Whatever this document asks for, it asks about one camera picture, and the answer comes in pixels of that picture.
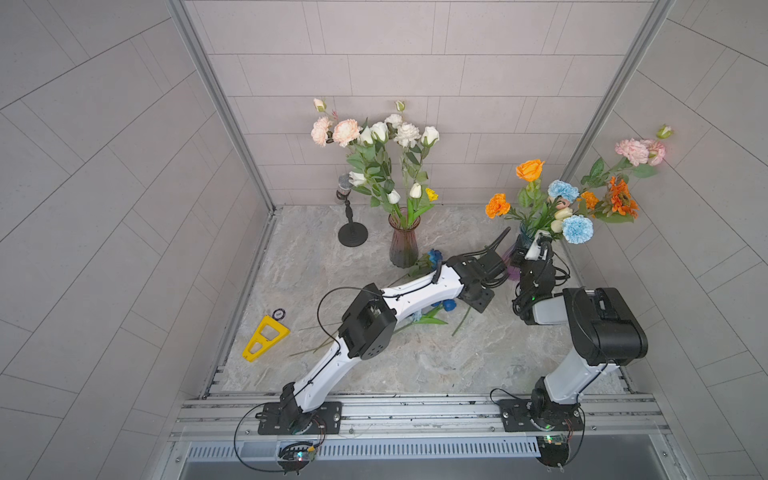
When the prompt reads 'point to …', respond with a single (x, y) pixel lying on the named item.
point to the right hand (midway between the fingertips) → (528, 232)
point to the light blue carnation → (428, 316)
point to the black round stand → (350, 234)
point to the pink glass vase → (403, 243)
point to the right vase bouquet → (563, 208)
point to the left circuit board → (295, 457)
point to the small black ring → (284, 313)
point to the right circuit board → (554, 450)
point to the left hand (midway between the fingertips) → (481, 297)
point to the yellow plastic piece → (258, 337)
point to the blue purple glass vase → (513, 271)
